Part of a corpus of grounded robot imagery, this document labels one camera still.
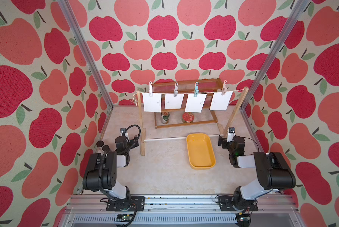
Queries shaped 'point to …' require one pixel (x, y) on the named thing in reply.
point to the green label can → (165, 117)
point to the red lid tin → (187, 117)
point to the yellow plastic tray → (201, 153)
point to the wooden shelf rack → (175, 117)
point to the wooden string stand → (143, 139)
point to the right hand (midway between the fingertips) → (229, 138)
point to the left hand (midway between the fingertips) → (129, 137)
